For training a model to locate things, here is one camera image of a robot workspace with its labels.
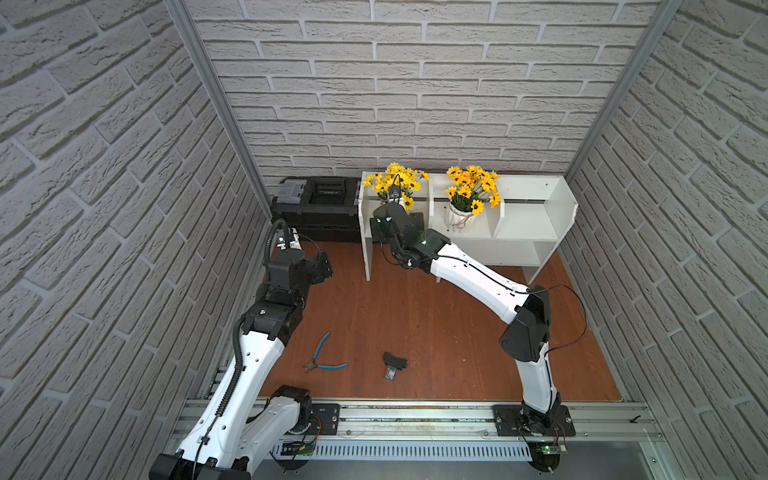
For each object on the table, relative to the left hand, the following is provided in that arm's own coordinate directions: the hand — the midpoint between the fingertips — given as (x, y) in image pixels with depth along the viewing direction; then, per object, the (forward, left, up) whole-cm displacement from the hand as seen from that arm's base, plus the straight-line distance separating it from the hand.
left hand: (311, 249), depth 74 cm
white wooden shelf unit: (+8, -57, -4) cm, 58 cm away
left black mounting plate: (-33, -4, -28) cm, 44 cm away
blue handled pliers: (-20, +2, -28) cm, 34 cm away
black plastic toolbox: (+27, +4, -12) cm, 30 cm away
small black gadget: (-20, -21, -26) cm, 40 cm away
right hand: (+12, -22, 0) cm, 25 cm away
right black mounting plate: (-34, -51, -27) cm, 67 cm away
